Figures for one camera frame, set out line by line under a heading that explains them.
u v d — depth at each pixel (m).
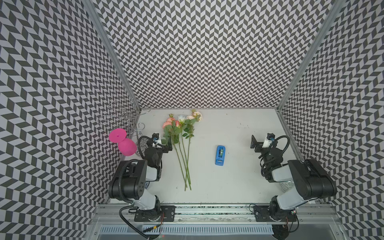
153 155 0.68
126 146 0.71
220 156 0.89
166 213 0.72
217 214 0.75
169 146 0.83
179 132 1.02
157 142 0.75
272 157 0.68
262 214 0.72
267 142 0.77
